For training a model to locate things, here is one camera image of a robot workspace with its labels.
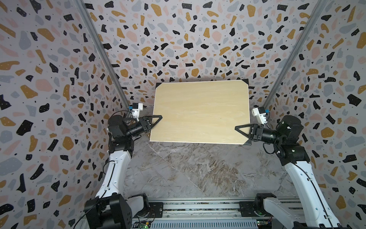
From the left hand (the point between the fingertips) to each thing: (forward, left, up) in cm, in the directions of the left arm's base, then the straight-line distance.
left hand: (162, 120), depth 67 cm
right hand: (-9, -32, +2) cm, 34 cm away
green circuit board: (-37, +10, -36) cm, 53 cm away
